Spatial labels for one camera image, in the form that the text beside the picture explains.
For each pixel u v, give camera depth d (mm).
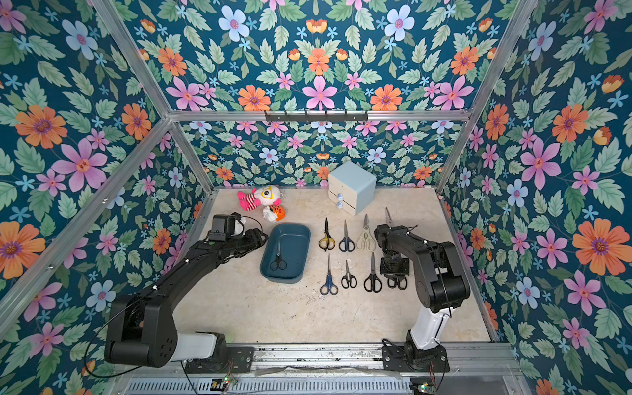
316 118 930
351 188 998
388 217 1088
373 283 900
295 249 932
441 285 493
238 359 739
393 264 789
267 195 1075
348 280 906
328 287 884
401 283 884
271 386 703
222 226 679
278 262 943
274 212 1045
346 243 1010
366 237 1014
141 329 418
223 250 638
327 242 1010
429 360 676
